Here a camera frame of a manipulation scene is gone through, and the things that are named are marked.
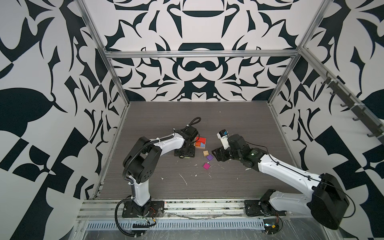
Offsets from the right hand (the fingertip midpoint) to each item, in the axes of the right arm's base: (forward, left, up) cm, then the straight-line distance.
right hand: (217, 149), depth 82 cm
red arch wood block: (+12, +7, -12) cm, 18 cm away
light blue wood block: (+7, +7, -9) cm, 14 cm away
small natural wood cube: (+3, +5, -11) cm, 12 cm away
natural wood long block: (+6, +9, -10) cm, 15 cm away
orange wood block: (+8, +10, -9) cm, 16 cm away
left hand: (+4, +16, -10) cm, 19 cm away
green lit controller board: (-33, -23, -14) cm, 43 cm away
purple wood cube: (0, +3, -11) cm, 11 cm away
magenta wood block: (-5, +6, -12) cm, 14 cm away
